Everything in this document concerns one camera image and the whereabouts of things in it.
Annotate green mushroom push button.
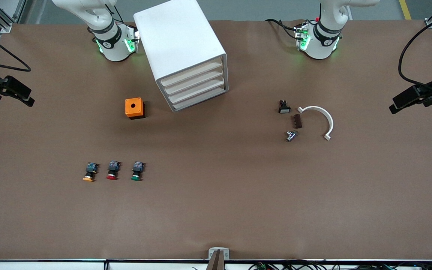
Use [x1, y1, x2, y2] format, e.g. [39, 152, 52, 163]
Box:
[130, 161, 145, 182]

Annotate yellow mushroom push button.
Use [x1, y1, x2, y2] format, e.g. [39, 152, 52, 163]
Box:
[82, 162, 99, 183]

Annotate red mushroom push button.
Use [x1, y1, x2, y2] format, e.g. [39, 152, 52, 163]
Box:
[106, 160, 122, 181]

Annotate brown table mat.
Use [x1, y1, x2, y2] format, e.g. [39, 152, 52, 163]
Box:
[0, 19, 432, 261]

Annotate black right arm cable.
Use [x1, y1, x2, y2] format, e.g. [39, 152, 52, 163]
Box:
[0, 23, 32, 72]

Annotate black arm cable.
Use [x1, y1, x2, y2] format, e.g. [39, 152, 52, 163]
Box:
[398, 17, 432, 89]
[0, 23, 32, 72]

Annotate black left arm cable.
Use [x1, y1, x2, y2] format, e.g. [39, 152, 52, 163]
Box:
[398, 17, 432, 89]

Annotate white curved plastic bracket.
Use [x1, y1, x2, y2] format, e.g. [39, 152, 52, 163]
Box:
[297, 106, 334, 141]

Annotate orange button enclosure box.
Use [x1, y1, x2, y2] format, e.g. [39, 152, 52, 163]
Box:
[124, 97, 146, 120]

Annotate black base cable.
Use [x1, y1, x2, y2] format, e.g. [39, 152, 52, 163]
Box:
[265, 18, 300, 39]

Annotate white table edge rail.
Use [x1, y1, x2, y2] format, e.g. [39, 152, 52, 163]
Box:
[0, 259, 432, 270]

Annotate tangled black cables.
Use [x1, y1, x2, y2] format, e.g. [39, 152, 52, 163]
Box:
[248, 260, 432, 270]

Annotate grey metal clamp bracket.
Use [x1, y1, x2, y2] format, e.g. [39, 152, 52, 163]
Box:
[208, 247, 230, 260]

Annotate dark camera stand post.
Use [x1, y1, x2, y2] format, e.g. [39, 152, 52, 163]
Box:
[205, 250, 226, 270]

